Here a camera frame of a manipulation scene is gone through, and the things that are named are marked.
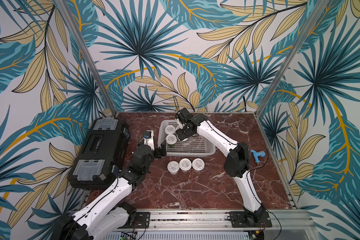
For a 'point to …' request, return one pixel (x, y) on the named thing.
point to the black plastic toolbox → (102, 154)
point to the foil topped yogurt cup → (173, 167)
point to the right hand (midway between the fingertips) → (183, 133)
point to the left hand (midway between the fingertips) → (157, 142)
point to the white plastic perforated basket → (195, 146)
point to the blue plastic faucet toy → (257, 154)
